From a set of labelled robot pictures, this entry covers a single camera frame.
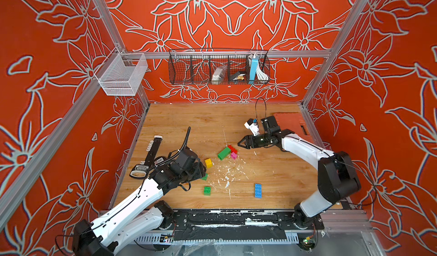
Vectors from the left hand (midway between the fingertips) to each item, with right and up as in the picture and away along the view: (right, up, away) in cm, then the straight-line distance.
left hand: (203, 169), depth 77 cm
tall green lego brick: (+11, +4, +16) cm, 20 cm away
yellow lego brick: (+2, 0, +11) cm, 11 cm away
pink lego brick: (+16, +3, +15) cm, 22 cm away
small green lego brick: (0, -7, +9) cm, 11 cm away
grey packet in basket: (+7, +48, +14) cm, 50 cm away
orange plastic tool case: (+53, +22, +24) cm, 62 cm away
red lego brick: (+15, +6, +17) cm, 24 cm away
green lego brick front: (+2, -11, +2) cm, 12 cm away
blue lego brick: (+26, -11, +3) cm, 29 cm away
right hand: (+18, +11, +8) cm, 22 cm away
